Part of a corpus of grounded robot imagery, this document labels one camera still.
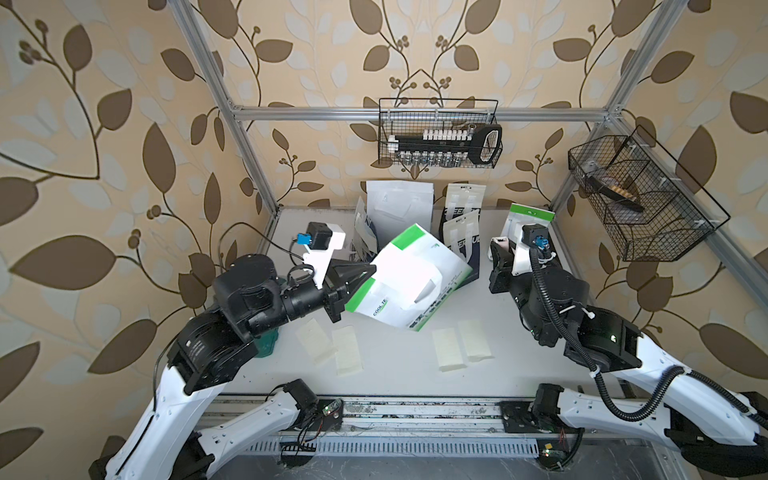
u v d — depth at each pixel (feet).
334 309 1.37
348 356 2.79
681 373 1.28
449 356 2.78
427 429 2.42
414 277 1.65
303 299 1.37
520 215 2.93
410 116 2.99
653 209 2.38
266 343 2.67
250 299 1.16
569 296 1.26
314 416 2.23
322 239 1.30
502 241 1.91
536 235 1.50
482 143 2.76
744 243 1.89
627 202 2.43
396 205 3.25
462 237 2.81
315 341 2.88
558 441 2.32
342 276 1.43
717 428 1.29
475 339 2.84
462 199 3.12
